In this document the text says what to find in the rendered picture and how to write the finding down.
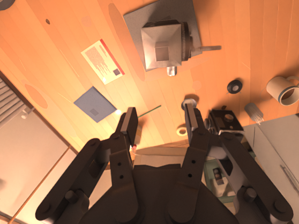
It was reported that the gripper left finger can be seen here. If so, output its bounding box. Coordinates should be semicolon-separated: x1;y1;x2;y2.
35;107;141;222

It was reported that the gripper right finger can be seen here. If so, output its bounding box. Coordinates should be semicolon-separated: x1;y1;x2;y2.
167;102;294;223

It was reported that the grey round disc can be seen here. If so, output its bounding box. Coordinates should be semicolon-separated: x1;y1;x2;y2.
181;94;200;112

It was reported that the black round lens cap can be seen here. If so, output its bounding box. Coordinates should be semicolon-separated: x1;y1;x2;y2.
226;79;243;95

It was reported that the black ribbed focus knob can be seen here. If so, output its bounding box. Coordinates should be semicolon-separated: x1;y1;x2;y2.
180;22;194;62

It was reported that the dark round object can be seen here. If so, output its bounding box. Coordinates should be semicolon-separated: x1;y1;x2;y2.
0;0;16;11

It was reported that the green tray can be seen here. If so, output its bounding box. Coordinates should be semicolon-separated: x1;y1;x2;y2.
202;139;257;207

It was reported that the small card with two buttons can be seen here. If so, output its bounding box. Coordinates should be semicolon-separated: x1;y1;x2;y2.
212;167;225;185

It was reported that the green thin pencil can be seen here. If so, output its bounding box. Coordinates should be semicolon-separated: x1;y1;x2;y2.
138;104;162;118

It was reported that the silver blower brush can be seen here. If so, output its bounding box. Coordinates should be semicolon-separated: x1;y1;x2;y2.
244;102;265;125

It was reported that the grey cabinet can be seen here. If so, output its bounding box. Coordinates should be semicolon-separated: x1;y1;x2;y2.
242;114;299;224

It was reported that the white cupboard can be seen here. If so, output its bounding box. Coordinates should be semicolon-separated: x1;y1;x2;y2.
0;109;81;224

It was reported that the white card with red edge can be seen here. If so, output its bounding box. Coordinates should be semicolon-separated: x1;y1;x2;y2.
80;39;125;85

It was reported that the cream mug with blue band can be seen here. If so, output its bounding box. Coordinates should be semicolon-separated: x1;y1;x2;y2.
266;75;299;107

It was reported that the grey ribbed radiator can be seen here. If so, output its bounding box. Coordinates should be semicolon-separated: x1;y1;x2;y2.
0;76;36;130

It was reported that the grey square mat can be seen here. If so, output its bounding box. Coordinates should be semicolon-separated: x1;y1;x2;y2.
123;0;203;72

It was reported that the black small box camera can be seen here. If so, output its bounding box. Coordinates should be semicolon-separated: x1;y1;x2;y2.
205;106;245;137

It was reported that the silver camera knob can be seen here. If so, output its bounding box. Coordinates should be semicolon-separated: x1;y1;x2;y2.
166;65;178;77

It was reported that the grey camera crank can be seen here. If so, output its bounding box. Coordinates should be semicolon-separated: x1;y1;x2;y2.
191;44;222;56

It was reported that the grey twin lens camera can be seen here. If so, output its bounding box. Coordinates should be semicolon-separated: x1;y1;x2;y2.
140;19;195;71

